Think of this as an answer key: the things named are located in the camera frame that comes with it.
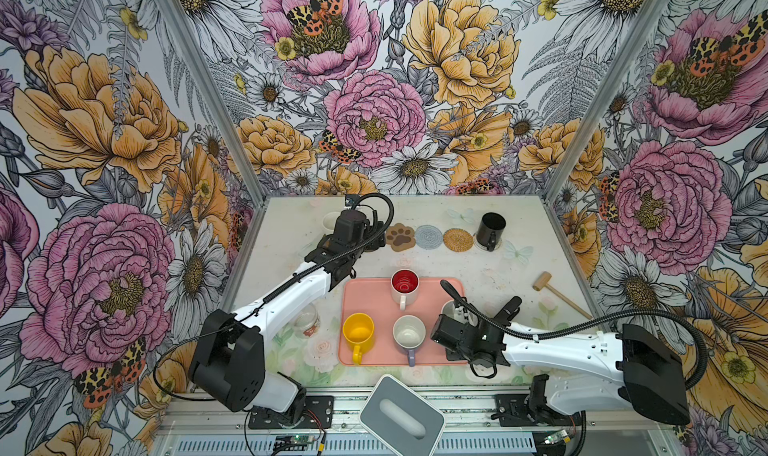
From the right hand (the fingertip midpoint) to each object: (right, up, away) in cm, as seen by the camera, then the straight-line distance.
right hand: (460, 353), depth 81 cm
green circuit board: (-41, -16, -9) cm, 45 cm away
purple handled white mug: (-13, +3, +6) cm, 15 cm away
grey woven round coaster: (-5, +30, +28) cm, 41 cm away
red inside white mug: (-14, +15, +14) cm, 25 cm away
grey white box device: (-15, -13, -8) cm, 21 cm away
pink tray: (-24, +11, +15) cm, 30 cm away
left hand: (-25, +32, +5) cm, 41 cm away
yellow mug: (-28, +4, +6) cm, 28 cm away
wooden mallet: (+30, +16, +16) cm, 38 cm away
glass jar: (-43, +6, +10) cm, 45 cm away
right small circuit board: (+20, -16, -9) cm, 27 cm away
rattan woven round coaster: (+6, +29, +28) cm, 40 cm away
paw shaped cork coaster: (-15, +30, +28) cm, 44 cm away
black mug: (+15, +32, +21) cm, 41 cm away
